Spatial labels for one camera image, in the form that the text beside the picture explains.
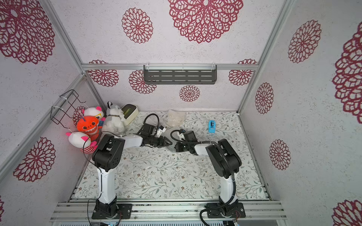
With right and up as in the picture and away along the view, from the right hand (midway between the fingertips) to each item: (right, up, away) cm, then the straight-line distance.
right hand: (174, 145), depth 98 cm
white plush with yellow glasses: (-51, +5, -18) cm, 54 cm away
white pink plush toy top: (-52, +23, -4) cm, 57 cm away
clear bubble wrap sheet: (-5, -2, -1) cm, 5 cm away
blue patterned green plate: (-4, +7, -3) cm, 9 cm away
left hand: (-2, +1, -1) cm, 3 cm away
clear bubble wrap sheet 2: (-10, +14, -3) cm, 17 cm away
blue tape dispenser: (+29, +13, +10) cm, 33 cm away
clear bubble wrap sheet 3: (0, +19, +12) cm, 22 cm away
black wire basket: (-59, +20, -25) cm, 67 cm away
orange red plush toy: (-53, +14, -9) cm, 56 cm away
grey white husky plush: (-42, +19, +2) cm, 46 cm away
